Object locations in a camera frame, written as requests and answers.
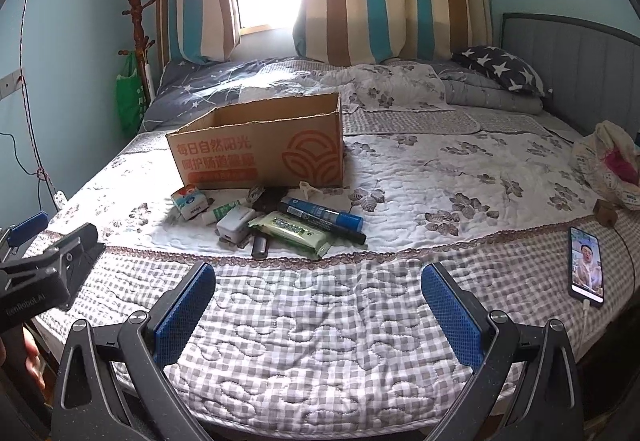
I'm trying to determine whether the black marker pen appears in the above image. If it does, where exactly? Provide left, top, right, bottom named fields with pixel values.
left=280, top=211, right=368, bottom=245

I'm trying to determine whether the green snack packet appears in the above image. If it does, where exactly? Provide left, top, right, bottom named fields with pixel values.
left=248, top=211, right=333, bottom=258

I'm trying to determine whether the person's left hand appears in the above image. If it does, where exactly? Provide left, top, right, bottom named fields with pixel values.
left=0, top=323, right=46, bottom=379

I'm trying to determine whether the small black object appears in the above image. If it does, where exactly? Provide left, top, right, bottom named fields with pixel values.
left=248, top=186, right=289, bottom=212

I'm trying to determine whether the green shopping bag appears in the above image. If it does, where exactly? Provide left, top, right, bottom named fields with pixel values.
left=116, top=52, right=151, bottom=136

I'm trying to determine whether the wooden coat rack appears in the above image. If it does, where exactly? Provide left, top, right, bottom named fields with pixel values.
left=118, top=0, right=166, bottom=108

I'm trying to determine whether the white floral folded blanket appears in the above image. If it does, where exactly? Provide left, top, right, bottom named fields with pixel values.
left=320, top=63, right=449, bottom=112

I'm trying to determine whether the star print pillow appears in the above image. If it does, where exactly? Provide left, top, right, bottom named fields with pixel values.
left=451, top=46, right=547, bottom=96

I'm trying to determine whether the printed cardboard box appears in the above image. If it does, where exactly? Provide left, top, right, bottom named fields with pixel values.
left=166, top=92, right=345, bottom=189

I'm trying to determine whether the cloth bag with red item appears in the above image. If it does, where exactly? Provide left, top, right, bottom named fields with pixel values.
left=570, top=120, right=640, bottom=212

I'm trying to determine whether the smartphone with lit screen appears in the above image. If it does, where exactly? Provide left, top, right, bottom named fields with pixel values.
left=569, top=227, right=606, bottom=306

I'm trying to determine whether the small blue white carton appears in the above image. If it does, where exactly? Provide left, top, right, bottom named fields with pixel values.
left=171, top=186, right=208, bottom=221

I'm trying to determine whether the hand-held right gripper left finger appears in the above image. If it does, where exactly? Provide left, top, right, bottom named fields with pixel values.
left=51, top=262, right=217, bottom=441

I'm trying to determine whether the grey folded quilt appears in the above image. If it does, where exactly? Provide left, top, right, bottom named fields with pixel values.
left=440, top=71, right=547, bottom=116

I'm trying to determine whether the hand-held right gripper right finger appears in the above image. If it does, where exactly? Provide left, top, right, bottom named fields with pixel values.
left=421, top=262, right=586, bottom=441

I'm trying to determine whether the red cord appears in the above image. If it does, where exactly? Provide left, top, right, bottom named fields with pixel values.
left=16, top=0, right=57, bottom=202

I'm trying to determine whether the green white tube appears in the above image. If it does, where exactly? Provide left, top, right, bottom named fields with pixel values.
left=202, top=201, right=248, bottom=225

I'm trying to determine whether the blue tube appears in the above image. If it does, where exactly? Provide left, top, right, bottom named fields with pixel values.
left=278, top=197, right=364, bottom=232

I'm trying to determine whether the dark blue star duvet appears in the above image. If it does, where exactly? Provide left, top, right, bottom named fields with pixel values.
left=142, top=57, right=301, bottom=132

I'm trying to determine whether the white charging cable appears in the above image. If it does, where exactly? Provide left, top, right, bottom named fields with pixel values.
left=579, top=300, right=595, bottom=348

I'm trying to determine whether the white charger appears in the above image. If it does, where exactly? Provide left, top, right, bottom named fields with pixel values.
left=216, top=206, right=254, bottom=247

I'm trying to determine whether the small brown wooden block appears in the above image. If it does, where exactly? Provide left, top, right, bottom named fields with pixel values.
left=593, top=201, right=619, bottom=228

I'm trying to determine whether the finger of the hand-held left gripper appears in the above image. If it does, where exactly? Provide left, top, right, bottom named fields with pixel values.
left=0, top=211, right=49, bottom=256
left=31, top=223, right=107, bottom=309

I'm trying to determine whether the grey padded headboard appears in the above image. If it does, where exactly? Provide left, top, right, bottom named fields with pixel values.
left=500, top=13, right=640, bottom=152

